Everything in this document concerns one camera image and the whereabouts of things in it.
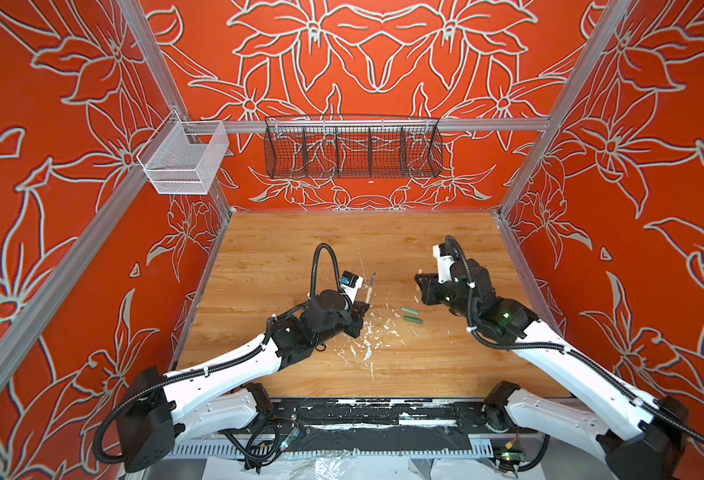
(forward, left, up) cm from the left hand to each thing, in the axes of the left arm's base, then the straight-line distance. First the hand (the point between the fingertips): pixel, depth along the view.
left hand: (368, 303), depth 74 cm
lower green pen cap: (+5, -15, -18) cm, 23 cm away
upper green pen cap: (+7, -16, -17) cm, 24 cm away
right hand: (+6, -11, +4) cm, 13 cm away
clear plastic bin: (+41, +60, +14) cm, 74 cm away
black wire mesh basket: (+51, +7, +13) cm, 53 cm away
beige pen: (+2, 0, +2) cm, 3 cm away
